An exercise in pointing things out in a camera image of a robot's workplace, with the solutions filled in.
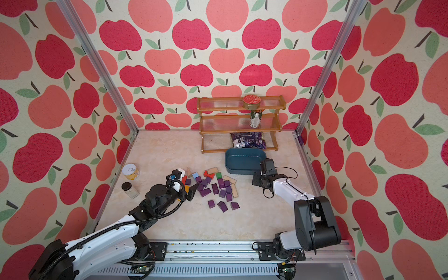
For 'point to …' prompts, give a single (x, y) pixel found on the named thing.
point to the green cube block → (219, 175)
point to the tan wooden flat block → (231, 179)
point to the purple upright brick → (221, 183)
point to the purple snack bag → (248, 139)
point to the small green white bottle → (255, 116)
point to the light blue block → (195, 175)
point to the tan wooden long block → (234, 191)
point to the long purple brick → (205, 192)
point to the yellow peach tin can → (130, 171)
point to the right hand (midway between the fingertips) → (260, 182)
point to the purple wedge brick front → (223, 206)
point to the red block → (210, 175)
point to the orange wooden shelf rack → (224, 123)
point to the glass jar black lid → (127, 187)
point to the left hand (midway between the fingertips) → (191, 181)
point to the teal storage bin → (244, 161)
